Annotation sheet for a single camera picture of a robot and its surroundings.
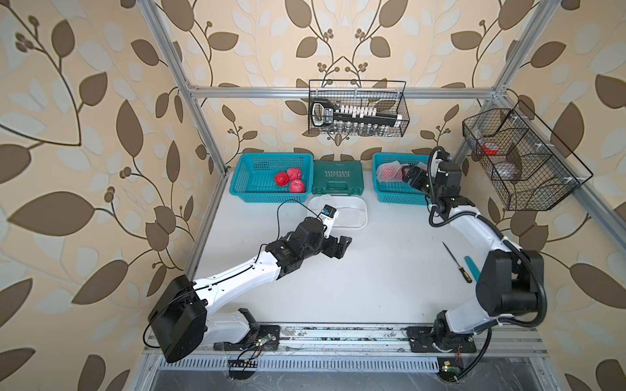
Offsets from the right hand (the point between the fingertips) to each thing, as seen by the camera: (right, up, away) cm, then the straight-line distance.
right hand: (412, 171), depth 88 cm
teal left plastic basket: (-67, 0, +30) cm, 74 cm away
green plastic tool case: (-26, 0, +24) cm, 35 cm away
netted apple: (-52, -1, +24) cm, 57 cm away
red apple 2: (-46, +1, +24) cm, 52 cm away
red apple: (-44, -5, +18) cm, 48 cm away
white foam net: (-34, -12, +11) cm, 38 cm away
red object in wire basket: (+24, +6, -7) cm, 25 cm away
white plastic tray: (-19, -12, +16) cm, 27 cm away
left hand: (-28, -20, -10) cm, 36 cm away
